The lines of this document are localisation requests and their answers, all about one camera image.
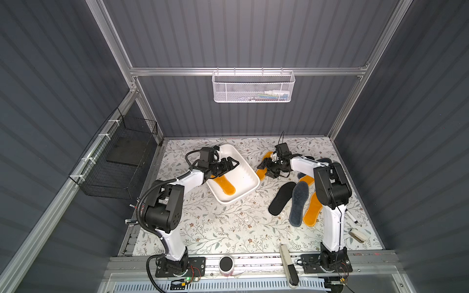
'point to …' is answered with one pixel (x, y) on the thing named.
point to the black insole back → (311, 157)
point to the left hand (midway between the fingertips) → (238, 166)
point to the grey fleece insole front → (299, 196)
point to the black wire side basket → (111, 165)
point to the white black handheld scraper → (292, 277)
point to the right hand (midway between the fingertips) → (262, 169)
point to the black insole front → (283, 197)
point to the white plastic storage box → (243, 177)
